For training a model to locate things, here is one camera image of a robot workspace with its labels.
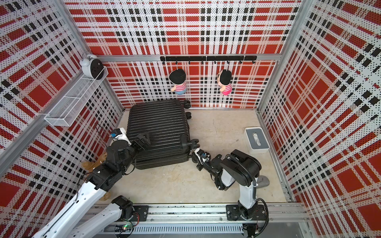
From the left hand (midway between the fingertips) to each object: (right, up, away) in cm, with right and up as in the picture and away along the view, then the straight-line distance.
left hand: (146, 136), depth 73 cm
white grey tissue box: (+64, -5, +23) cm, 68 cm away
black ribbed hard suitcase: (+8, +7, +11) cm, 15 cm away
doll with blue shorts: (+13, +36, +20) cm, 43 cm away
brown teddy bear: (-33, -16, +7) cm, 37 cm away
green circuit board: (-7, -43, -4) cm, 44 cm away
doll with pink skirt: (+43, +35, +21) cm, 59 cm away
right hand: (+24, -11, +14) cm, 30 cm away
